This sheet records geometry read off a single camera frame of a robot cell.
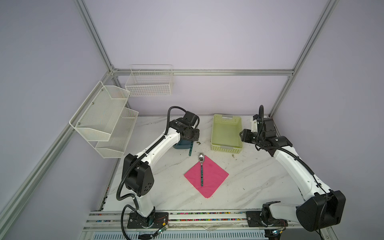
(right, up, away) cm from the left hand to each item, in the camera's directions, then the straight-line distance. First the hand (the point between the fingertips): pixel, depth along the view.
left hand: (193, 137), depth 85 cm
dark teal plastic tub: (-8, -6, +17) cm, 20 cm away
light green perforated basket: (+24, -1, +27) cm, 36 cm away
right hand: (+27, +3, -4) cm, 28 cm away
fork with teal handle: (-2, -6, -3) cm, 7 cm away
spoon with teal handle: (+5, -14, +9) cm, 17 cm away
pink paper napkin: (+12, -24, +4) cm, 27 cm away
